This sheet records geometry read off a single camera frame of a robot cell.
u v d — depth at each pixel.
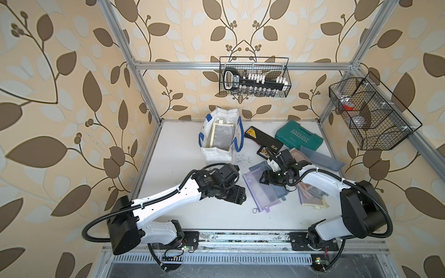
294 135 1.07
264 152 1.02
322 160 0.99
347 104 0.81
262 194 0.87
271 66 0.91
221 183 0.57
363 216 0.43
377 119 0.72
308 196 0.85
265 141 1.08
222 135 0.95
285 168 0.68
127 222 0.39
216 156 0.83
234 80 0.85
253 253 0.72
